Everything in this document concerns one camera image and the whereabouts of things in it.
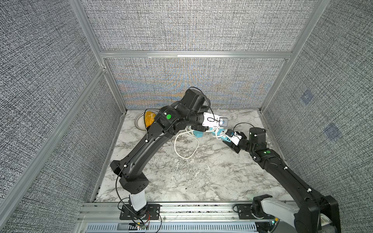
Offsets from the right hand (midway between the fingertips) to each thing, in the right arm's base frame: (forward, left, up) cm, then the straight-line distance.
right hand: (228, 131), depth 80 cm
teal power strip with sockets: (+8, +15, -14) cm, 22 cm away
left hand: (-3, +12, +20) cm, 24 cm away
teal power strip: (-2, +6, +2) cm, 6 cm away
